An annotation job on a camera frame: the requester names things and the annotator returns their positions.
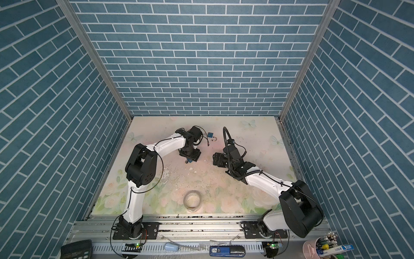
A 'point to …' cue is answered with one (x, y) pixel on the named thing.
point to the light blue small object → (171, 247)
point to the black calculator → (79, 250)
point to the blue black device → (227, 251)
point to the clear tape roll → (192, 200)
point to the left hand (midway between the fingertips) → (193, 157)
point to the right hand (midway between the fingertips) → (217, 154)
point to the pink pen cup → (309, 249)
